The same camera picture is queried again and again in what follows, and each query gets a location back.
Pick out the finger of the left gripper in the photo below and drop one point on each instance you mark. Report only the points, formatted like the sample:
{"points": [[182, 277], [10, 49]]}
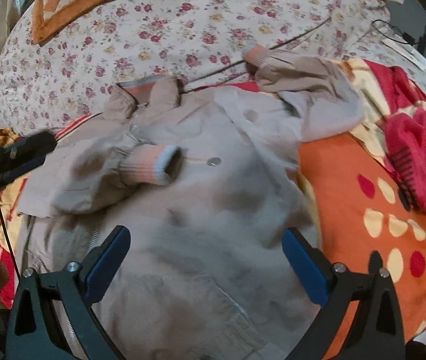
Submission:
{"points": [[24, 156]]}

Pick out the floral quilt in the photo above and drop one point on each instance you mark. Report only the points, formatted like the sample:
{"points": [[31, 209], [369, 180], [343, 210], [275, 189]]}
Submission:
{"points": [[46, 85]]}

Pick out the beige jacket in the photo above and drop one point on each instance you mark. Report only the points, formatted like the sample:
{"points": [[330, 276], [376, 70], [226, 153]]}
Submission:
{"points": [[206, 184]]}

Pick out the red orange fleece blanket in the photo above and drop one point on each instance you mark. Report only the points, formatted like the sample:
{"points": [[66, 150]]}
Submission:
{"points": [[353, 200]]}

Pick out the black power adapter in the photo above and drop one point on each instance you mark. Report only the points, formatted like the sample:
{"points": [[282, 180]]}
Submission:
{"points": [[421, 46]]}

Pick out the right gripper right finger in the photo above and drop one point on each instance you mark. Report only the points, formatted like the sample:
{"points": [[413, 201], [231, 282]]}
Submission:
{"points": [[377, 328]]}

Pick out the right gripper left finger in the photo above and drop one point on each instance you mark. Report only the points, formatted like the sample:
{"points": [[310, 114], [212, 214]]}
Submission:
{"points": [[34, 331]]}

